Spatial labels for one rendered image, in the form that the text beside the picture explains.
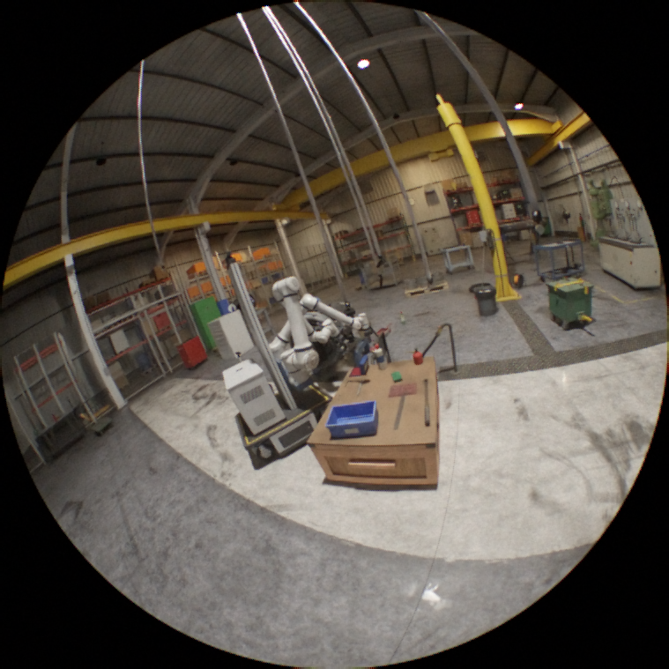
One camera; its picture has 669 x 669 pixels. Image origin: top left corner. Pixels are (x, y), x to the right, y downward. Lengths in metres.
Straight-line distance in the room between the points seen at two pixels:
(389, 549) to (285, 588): 0.66
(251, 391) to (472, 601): 2.07
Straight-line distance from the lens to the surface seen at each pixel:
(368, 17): 8.90
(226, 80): 8.71
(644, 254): 5.80
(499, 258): 4.85
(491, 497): 1.65
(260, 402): 2.03
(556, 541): 1.63
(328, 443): 1.50
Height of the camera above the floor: 1.45
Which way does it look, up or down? 17 degrees down
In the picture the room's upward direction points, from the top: 19 degrees counter-clockwise
